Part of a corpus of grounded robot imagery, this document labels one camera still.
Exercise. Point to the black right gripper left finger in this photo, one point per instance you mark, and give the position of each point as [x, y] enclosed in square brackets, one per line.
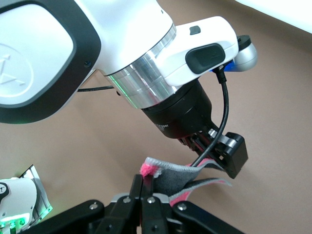
[126, 214]

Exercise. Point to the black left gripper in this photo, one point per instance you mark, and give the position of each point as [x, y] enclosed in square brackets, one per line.
[182, 114]

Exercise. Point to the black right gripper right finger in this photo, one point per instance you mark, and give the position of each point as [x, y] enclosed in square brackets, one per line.
[153, 214]

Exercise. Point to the grey pink sock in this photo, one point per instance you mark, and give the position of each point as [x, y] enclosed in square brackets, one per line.
[173, 178]

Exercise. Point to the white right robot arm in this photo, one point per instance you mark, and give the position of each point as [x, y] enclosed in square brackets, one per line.
[14, 202]

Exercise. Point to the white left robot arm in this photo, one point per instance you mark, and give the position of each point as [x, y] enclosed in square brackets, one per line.
[146, 24]

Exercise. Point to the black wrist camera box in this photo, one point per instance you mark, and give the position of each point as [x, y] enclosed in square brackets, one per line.
[237, 156]

